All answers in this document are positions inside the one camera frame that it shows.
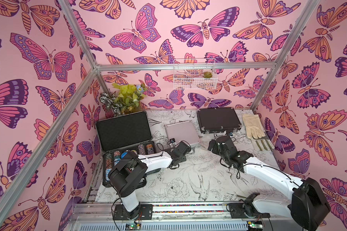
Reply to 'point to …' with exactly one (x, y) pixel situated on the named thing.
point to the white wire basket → (193, 79)
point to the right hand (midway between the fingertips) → (216, 143)
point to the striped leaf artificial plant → (104, 98)
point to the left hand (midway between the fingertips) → (183, 155)
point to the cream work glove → (253, 125)
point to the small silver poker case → (182, 131)
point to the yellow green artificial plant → (128, 96)
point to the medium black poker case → (218, 119)
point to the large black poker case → (119, 135)
